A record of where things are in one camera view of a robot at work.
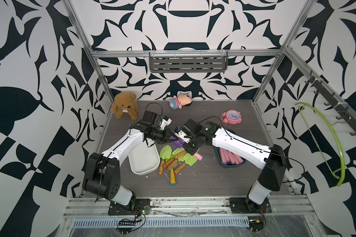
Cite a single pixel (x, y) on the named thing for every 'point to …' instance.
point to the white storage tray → (145, 158)
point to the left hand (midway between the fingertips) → (177, 137)
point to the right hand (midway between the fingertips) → (187, 144)
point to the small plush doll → (181, 100)
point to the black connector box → (255, 225)
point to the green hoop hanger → (301, 105)
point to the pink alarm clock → (231, 116)
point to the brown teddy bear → (125, 101)
